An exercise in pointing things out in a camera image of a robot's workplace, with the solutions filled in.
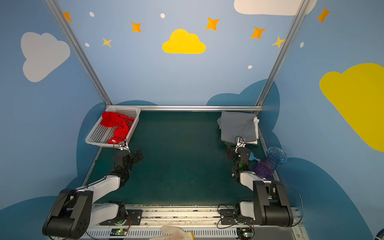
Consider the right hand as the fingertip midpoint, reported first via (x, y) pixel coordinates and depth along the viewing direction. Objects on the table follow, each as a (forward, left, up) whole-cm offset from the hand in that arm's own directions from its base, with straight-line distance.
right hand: (238, 144), depth 91 cm
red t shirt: (+15, +80, 0) cm, 81 cm away
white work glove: (-46, +35, -9) cm, 59 cm away
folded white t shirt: (+24, -17, -3) cm, 29 cm away
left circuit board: (-47, +62, -10) cm, 79 cm away
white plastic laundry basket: (+17, +89, -8) cm, 91 cm away
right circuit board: (-44, +1, -11) cm, 45 cm away
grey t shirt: (+16, 0, 0) cm, 16 cm away
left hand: (-7, +65, -1) cm, 65 cm away
